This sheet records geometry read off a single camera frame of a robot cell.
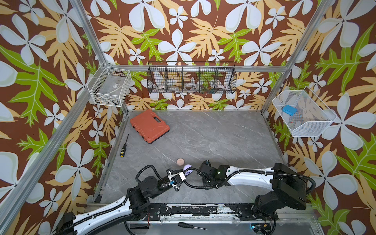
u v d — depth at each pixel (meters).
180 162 0.91
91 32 0.77
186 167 0.63
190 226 0.70
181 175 0.57
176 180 0.54
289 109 0.84
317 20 0.72
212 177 0.64
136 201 0.56
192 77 0.97
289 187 0.43
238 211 0.75
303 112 0.82
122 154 0.93
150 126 1.05
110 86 0.86
